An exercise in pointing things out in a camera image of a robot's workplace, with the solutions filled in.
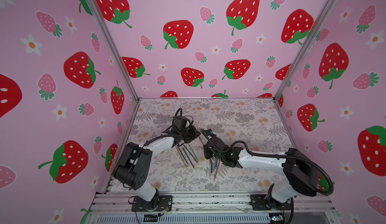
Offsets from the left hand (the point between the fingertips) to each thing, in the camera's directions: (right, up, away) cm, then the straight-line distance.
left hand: (201, 132), depth 90 cm
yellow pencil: (-14, -13, +3) cm, 19 cm away
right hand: (0, -9, -6) cm, 11 cm away
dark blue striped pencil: (-8, -15, +1) cm, 17 cm away
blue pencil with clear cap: (-5, -13, +3) cm, 15 cm away
